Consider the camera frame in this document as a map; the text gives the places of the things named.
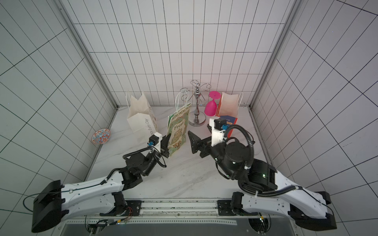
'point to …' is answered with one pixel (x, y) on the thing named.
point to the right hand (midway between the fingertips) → (183, 128)
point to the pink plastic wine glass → (210, 106)
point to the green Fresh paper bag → (177, 123)
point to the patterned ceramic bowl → (101, 136)
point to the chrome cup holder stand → (197, 118)
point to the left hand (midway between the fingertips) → (178, 142)
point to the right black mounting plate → (224, 208)
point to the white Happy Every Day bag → (140, 116)
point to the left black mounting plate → (133, 208)
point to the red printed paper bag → (227, 108)
